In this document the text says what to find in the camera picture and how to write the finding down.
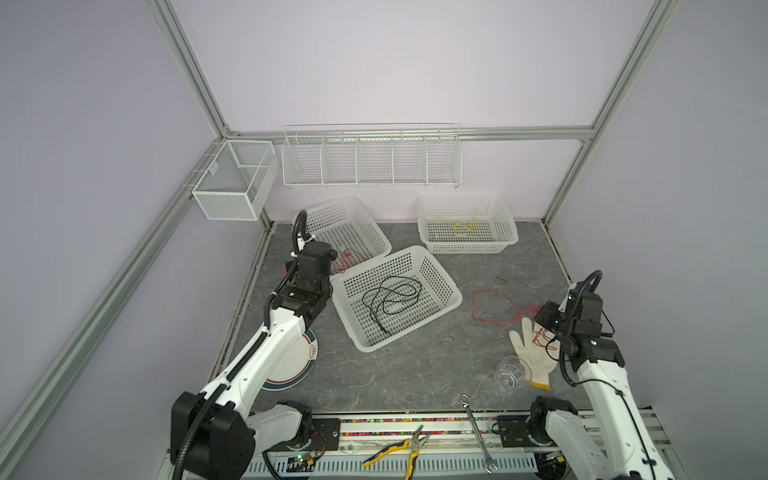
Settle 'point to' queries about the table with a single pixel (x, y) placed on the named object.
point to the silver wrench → (464, 399)
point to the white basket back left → (346, 227)
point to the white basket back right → (465, 223)
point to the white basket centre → (438, 296)
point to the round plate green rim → (296, 365)
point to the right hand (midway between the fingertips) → (550, 310)
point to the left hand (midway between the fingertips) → (304, 253)
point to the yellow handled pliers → (414, 443)
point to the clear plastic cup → (512, 375)
